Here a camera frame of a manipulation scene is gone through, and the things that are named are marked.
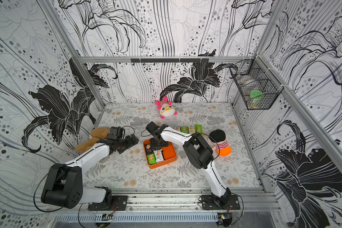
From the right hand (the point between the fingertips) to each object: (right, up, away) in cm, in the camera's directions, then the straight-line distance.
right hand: (158, 144), depth 96 cm
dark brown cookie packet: (-5, -3, -7) cm, 9 cm away
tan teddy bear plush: (-40, +7, -6) cm, 41 cm away
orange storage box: (+8, -4, -7) cm, 11 cm away
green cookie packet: (+19, +10, +6) cm, 22 cm away
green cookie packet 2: (+29, +11, +6) cm, 31 cm away
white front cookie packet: (+1, -5, -8) cm, 10 cm away
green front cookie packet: (-3, -7, -10) cm, 13 cm away
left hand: (-14, +1, -6) cm, 16 cm away
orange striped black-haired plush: (+40, +7, -6) cm, 41 cm away
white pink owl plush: (+5, +25, +11) cm, 28 cm away
